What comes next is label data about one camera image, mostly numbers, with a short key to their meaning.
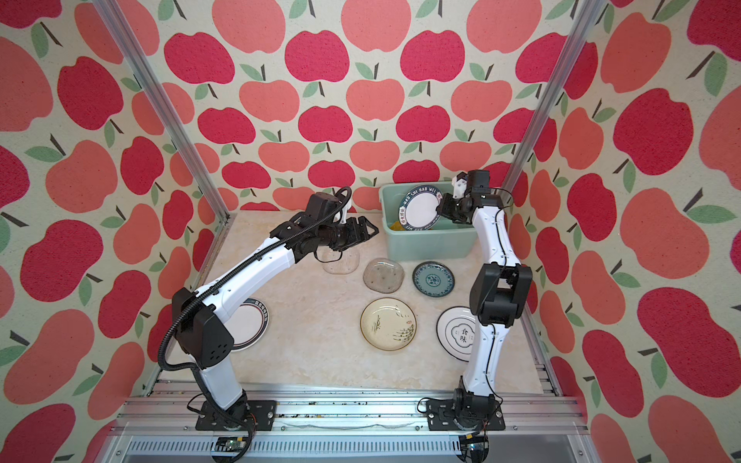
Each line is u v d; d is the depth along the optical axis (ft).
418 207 3.28
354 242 2.35
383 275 3.35
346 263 3.45
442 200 2.81
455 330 2.91
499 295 1.82
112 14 2.27
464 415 2.24
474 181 2.48
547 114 2.87
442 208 2.75
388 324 3.00
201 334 1.49
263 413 2.45
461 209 2.36
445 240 3.53
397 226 3.28
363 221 2.39
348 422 2.43
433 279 3.33
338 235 2.24
